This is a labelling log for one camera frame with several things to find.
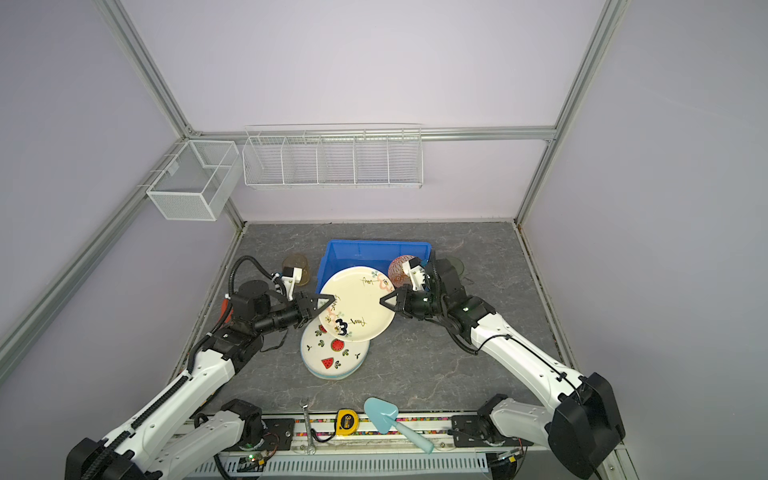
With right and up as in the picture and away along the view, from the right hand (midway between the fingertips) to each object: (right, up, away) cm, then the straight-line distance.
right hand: (380, 304), depth 73 cm
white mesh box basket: (-62, +37, +26) cm, 77 cm away
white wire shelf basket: (-17, +45, +26) cm, 55 cm away
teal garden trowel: (0, -29, +3) cm, 29 cm away
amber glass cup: (-29, +10, +26) cm, 40 cm away
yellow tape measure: (-8, -29, +1) cm, 30 cm away
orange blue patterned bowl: (+4, +6, +22) cm, 23 cm away
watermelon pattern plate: (-16, -17, +11) cm, 26 cm away
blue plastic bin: (-4, +12, +33) cm, 35 cm away
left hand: (-11, 0, 0) cm, 11 cm away
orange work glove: (-30, +1, -14) cm, 33 cm away
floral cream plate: (-5, -2, -2) cm, 6 cm away
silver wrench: (-17, -35, -1) cm, 39 cm away
